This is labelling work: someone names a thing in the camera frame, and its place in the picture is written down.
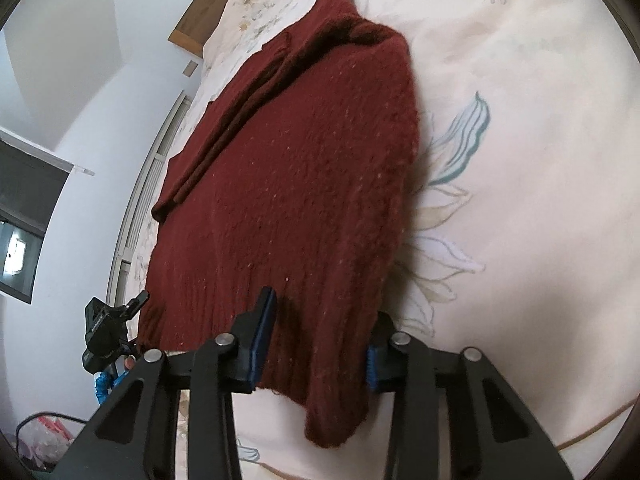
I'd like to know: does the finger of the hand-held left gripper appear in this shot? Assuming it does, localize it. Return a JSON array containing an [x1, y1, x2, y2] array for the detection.
[[120, 290, 150, 322]]

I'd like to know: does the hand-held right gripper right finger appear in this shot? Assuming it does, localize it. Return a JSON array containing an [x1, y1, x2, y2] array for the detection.
[[365, 310, 576, 480]]

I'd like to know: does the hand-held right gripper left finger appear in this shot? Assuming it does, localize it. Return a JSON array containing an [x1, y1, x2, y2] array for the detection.
[[52, 286, 278, 480]]

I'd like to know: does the dark red knit sweater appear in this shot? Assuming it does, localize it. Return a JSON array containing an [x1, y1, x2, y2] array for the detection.
[[136, 0, 421, 448]]

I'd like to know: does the plastic bag on floor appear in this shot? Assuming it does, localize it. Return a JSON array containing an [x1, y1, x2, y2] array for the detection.
[[15, 410, 86, 461]]

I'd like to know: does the pink plastic bag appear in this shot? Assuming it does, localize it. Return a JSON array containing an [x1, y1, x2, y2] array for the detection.
[[20, 415, 76, 467]]

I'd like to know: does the window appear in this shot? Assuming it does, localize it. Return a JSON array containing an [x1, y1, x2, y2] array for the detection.
[[0, 127, 96, 303]]

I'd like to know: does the floral bed duvet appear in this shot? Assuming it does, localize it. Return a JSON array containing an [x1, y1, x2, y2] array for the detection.
[[125, 0, 640, 480]]

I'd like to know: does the wooden headboard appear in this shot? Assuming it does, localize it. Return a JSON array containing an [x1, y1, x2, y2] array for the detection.
[[168, 0, 261, 58]]

